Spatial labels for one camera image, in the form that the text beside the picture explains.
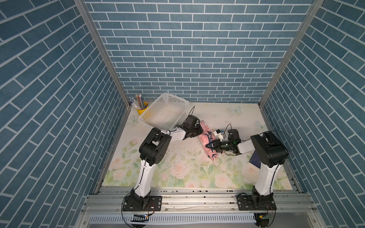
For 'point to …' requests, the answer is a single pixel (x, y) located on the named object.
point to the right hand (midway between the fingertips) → (208, 147)
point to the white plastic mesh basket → (166, 112)
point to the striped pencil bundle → (142, 104)
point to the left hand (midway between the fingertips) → (206, 131)
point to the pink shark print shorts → (206, 136)
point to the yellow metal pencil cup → (140, 111)
